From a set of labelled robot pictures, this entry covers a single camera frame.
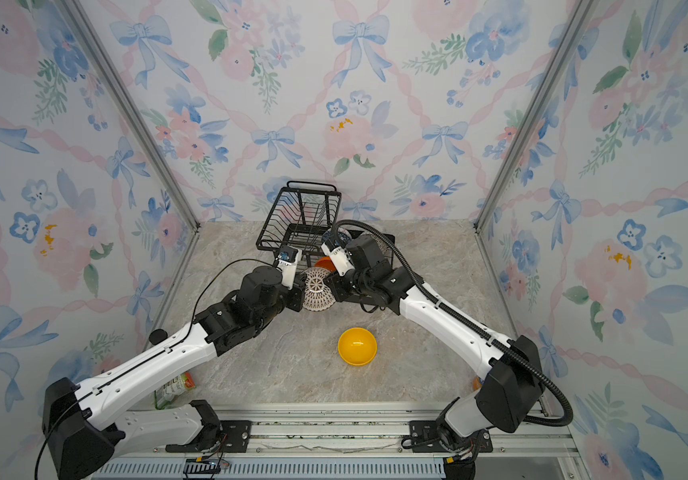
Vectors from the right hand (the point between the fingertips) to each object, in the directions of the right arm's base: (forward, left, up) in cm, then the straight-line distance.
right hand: (327, 276), depth 77 cm
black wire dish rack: (+34, +12, -10) cm, 37 cm away
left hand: (-2, +5, +3) cm, 6 cm away
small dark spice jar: (-11, +47, -13) cm, 50 cm away
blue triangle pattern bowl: (+30, -3, -17) cm, 35 cm away
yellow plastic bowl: (-11, -8, -20) cm, 24 cm away
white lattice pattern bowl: (-5, +2, -3) cm, 6 cm away
